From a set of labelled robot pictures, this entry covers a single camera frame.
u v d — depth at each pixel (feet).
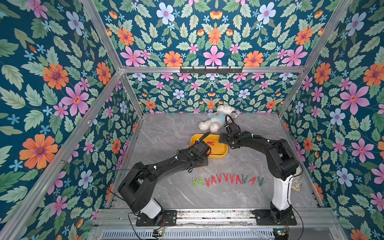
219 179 2.83
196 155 2.18
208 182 2.78
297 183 2.69
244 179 2.82
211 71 3.06
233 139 2.42
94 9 2.28
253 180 2.82
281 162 1.73
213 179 2.82
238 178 2.83
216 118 3.50
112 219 2.46
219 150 3.08
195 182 2.76
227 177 2.85
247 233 2.30
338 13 2.31
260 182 2.76
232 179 2.84
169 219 2.41
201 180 2.82
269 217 2.38
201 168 2.98
